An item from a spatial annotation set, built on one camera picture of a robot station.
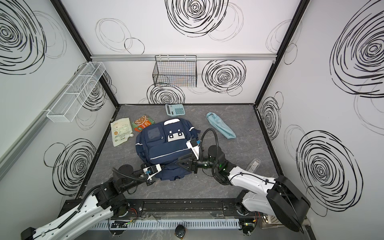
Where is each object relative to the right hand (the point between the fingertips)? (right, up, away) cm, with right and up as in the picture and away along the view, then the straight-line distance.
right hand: (178, 164), depth 69 cm
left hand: (-8, -1, +4) cm, 9 cm away
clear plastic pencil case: (+42, -6, +18) cm, 46 cm away
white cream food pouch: (-44, +13, +36) cm, 58 cm away
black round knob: (+2, -24, -9) cm, 26 cm away
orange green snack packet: (-33, +17, +40) cm, 54 cm away
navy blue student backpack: (-11, +6, +22) cm, 26 cm away
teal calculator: (-9, +28, +47) cm, 55 cm away
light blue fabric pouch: (+25, +17, +31) cm, 43 cm away
